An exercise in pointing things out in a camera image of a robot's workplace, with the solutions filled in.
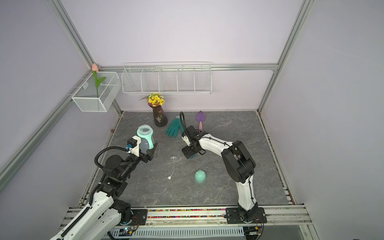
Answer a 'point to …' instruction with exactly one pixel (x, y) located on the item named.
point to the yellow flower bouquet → (155, 98)
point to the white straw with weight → (173, 157)
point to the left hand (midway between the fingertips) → (149, 140)
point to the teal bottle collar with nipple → (192, 156)
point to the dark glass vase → (160, 118)
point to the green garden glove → (174, 126)
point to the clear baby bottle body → (144, 143)
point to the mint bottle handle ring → (148, 137)
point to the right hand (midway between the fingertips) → (190, 150)
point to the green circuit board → (125, 232)
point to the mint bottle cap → (200, 176)
